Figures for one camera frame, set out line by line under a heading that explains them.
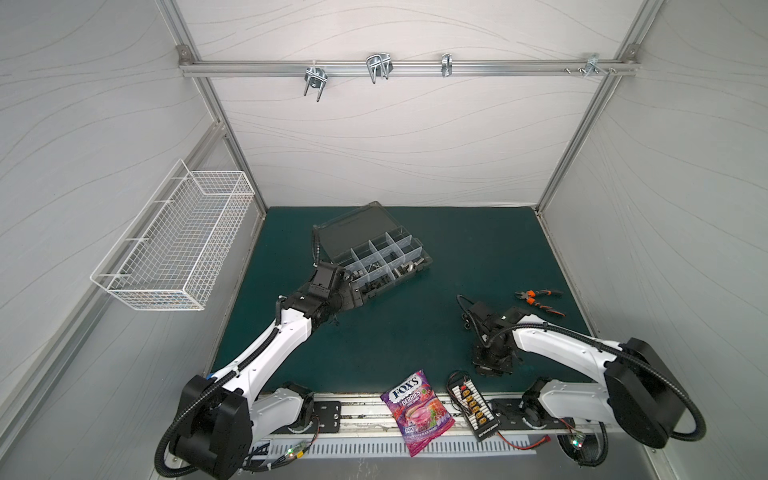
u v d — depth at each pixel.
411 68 0.78
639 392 0.41
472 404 0.74
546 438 0.71
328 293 0.63
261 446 0.72
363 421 0.73
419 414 0.72
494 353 0.70
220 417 0.38
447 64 0.78
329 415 0.74
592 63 0.76
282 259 1.08
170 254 0.68
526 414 0.67
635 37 0.75
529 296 0.95
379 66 0.77
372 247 1.02
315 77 0.80
